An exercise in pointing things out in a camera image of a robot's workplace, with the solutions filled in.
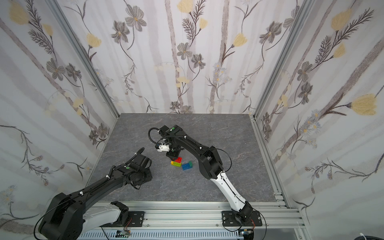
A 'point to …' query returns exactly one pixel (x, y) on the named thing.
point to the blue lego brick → (186, 166)
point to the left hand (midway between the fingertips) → (152, 176)
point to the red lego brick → (179, 159)
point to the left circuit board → (123, 233)
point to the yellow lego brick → (172, 162)
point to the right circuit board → (248, 234)
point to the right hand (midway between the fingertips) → (177, 150)
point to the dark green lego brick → (190, 163)
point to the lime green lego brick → (177, 164)
